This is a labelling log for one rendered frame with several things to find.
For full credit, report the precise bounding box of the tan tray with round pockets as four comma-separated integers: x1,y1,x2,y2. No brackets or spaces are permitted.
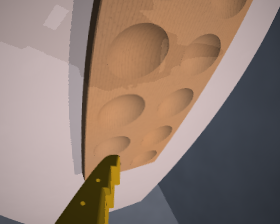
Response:
81,0,253,181

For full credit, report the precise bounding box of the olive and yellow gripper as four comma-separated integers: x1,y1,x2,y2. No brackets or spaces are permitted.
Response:
55,155,120,224

